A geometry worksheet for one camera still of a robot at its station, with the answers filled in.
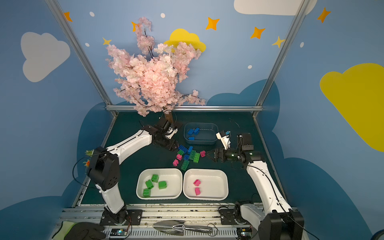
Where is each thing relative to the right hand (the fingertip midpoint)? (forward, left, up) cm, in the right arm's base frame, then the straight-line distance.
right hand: (212, 151), depth 77 cm
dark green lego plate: (+8, +11, -19) cm, 23 cm away
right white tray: (-11, +1, -20) cm, 23 cm away
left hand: (+9, +24, -10) cm, 28 cm away
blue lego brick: (+20, +13, -18) cm, 30 cm away
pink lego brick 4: (+5, +20, -18) cm, 28 cm away
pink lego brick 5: (+1, +22, -18) cm, 28 cm away
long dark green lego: (-1, +16, -18) cm, 24 cm away
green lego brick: (-13, +35, -18) cm, 41 cm away
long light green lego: (+6, +9, -19) cm, 22 cm away
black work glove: (-36, +60, -17) cm, 72 cm away
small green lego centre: (+9, +19, -19) cm, 29 cm away
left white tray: (-7, +22, -20) cm, 30 cm away
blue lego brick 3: (+28, +9, -18) cm, 35 cm away
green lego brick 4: (-13, +28, -19) cm, 36 cm away
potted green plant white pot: (-1, +70, -7) cm, 70 cm away
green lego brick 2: (-10, +32, -16) cm, 37 cm away
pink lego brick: (-15, +7, -19) cm, 25 cm away
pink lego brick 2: (-11, +8, -18) cm, 22 cm away
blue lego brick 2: (+26, +14, -18) cm, 35 cm away
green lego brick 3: (-18, +35, -16) cm, 42 cm away
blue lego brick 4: (+11, +13, -18) cm, 25 cm away
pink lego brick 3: (+9, +4, -18) cm, 21 cm away
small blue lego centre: (+5, +15, -18) cm, 24 cm away
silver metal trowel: (-33, +16, -19) cm, 41 cm away
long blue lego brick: (+13, +19, -18) cm, 29 cm away
